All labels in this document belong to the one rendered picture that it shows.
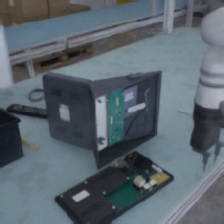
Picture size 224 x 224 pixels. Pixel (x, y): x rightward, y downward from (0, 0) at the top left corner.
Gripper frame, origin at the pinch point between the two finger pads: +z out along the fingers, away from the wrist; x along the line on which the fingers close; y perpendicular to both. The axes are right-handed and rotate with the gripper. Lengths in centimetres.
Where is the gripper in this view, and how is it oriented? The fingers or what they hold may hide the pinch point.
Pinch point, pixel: (209, 167)
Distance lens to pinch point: 80.0
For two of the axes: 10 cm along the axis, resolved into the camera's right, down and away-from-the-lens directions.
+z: 0.2, 8.7, 4.9
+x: -7.3, 3.5, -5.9
